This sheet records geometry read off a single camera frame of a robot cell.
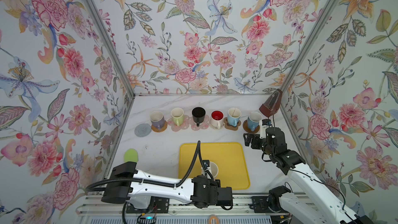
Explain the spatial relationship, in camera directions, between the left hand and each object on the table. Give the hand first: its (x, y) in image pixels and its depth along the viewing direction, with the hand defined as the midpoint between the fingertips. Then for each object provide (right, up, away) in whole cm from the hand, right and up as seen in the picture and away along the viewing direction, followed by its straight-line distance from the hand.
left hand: (215, 193), depth 70 cm
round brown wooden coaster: (+23, +27, +33) cm, 49 cm away
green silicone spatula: (-47, +11, +21) cm, 53 cm away
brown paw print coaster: (+13, +26, +33) cm, 44 cm away
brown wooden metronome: (+41, +41, +33) cm, 67 cm away
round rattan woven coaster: (-31, +25, +30) cm, 50 cm away
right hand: (+20, +25, +12) cm, 34 cm away
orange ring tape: (-1, -12, +3) cm, 13 cm away
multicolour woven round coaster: (+9, +27, +34) cm, 44 cm away
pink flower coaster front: (-16, +27, +34) cm, 47 cm away
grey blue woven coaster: (-43, +24, +31) cm, 59 cm away
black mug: (-7, +35, +29) cm, 46 cm away
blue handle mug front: (+15, +34, +30) cm, 48 cm away
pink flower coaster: (-4, +27, +34) cm, 44 cm away
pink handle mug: (0, +5, +14) cm, 15 cm away
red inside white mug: (+5, +32, +33) cm, 46 cm away
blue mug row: (+25, +31, +23) cm, 47 cm away
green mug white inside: (-21, +34, +29) cm, 49 cm away
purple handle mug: (-33, +31, +30) cm, 55 cm away
